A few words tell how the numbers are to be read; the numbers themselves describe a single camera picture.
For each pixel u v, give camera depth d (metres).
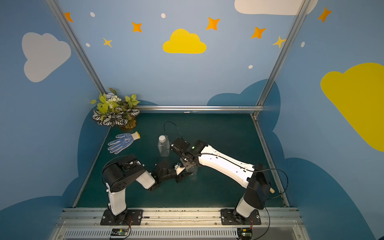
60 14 0.71
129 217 0.73
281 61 0.88
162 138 0.88
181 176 0.80
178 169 0.78
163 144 0.89
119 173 0.51
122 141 1.04
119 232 0.72
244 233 0.73
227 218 0.74
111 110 0.92
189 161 0.52
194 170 0.82
